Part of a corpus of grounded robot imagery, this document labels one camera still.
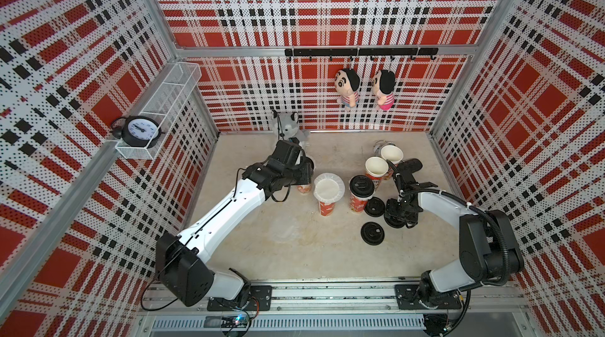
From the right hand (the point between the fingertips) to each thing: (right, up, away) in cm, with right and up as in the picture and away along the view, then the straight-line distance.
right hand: (398, 215), depth 90 cm
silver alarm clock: (-2, +29, +21) cm, 36 cm away
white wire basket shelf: (-86, +52, 0) cm, 101 cm away
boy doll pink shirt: (-4, +53, +6) cm, 53 cm away
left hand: (-34, +18, -11) cm, 40 cm away
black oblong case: (+9, +18, +14) cm, 24 cm away
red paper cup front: (-17, +5, -4) cm, 18 cm away
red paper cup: (-28, +4, -4) cm, 29 cm away
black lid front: (-11, -6, -3) cm, 13 cm away
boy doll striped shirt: (-20, +52, +1) cm, 56 cm away
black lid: (-16, +13, -10) cm, 23 cm away
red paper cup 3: (0, +24, +7) cm, 25 cm away
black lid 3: (-2, -2, -2) cm, 4 cm away
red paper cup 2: (-8, +18, +2) cm, 20 cm away
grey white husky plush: (-45, +36, +10) cm, 59 cm away
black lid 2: (-9, +3, +3) cm, 10 cm away
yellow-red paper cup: (-37, +10, +3) cm, 38 cm away
